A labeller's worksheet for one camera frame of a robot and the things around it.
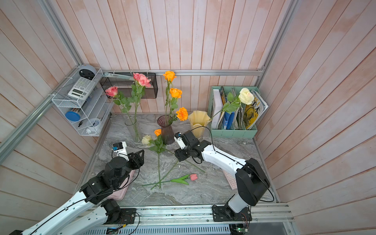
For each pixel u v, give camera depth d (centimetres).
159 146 98
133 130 93
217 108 90
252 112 100
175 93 81
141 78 75
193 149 63
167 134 94
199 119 93
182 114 75
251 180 44
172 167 90
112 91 80
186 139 67
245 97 67
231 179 84
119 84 101
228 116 93
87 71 80
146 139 101
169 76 82
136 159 64
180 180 85
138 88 80
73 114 76
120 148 61
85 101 76
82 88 78
